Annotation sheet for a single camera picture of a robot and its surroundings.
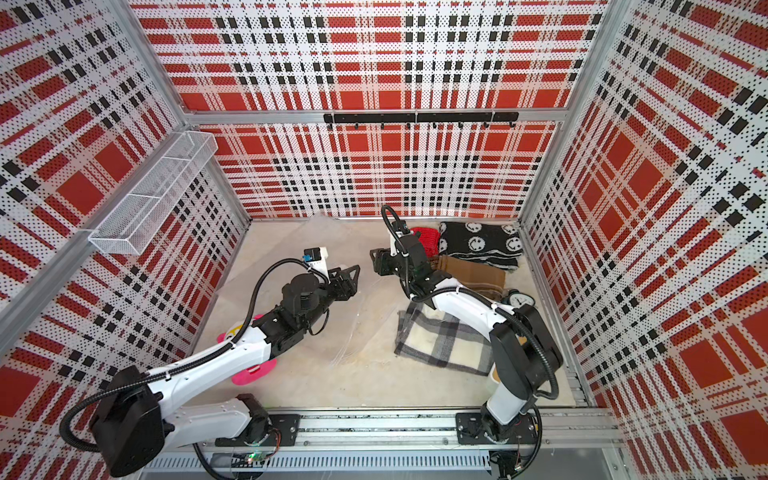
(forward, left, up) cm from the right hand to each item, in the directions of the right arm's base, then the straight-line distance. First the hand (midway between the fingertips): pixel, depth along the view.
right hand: (382, 251), depth 85 cm
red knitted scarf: (+17, -16, -15) cm, 28 cm away
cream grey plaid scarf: (-20, -17, -15) cm, 31 cm away
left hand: (-7, +7, +2) cm, 10 cm away
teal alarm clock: (-6, -43, -19) cm, 47 cm away
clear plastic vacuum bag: (-18, +7, -12) cm, 23 cm away
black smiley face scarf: (+15, -41, -16) cm, 46 cm away
